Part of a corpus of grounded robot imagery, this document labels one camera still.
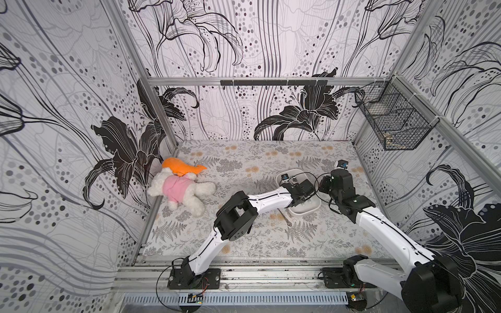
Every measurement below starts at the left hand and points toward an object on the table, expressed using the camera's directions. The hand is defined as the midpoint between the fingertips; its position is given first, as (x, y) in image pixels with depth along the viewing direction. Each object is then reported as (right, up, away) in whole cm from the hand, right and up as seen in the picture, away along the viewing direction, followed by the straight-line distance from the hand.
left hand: (294, 199), depth 95 cm
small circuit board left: (-42, -33, -23) cm, 58 cm away
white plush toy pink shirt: (-57, +9, -4) cm, 58 cm away
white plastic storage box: (+7, -2, -4) cm, 9 cm away
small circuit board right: (+18, -32, -25) cm, 44 cm away
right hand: (+12, +13, -11) cm, 21 cm away
